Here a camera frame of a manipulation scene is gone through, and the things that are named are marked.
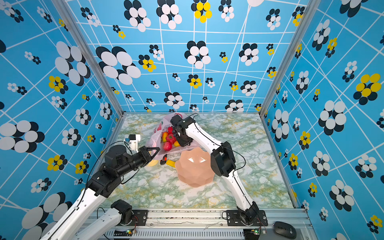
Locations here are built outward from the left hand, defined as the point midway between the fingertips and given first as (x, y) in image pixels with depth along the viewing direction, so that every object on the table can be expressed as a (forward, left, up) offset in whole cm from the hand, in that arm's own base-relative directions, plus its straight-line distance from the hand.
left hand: (161, 148), depth 67 cm
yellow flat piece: (+6, -1, -27) cm, 27 cm away
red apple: (+15, +2, -22) cm, 27 cm away
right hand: (+17, -10, -20) cm, 29 cm away
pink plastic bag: (+4, +3, 0) cm, 5 cm away
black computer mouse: (-28, -58, -25) cm, 69 cm away
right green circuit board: (-30, -43, -30) cm, 61 cm away
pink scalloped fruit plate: (+3, -15, -28) cm, 32 cm away
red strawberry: (+20, 0, -21) cm, 29 cm away
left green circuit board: (-29, +19, -30) cm, 46 cm away
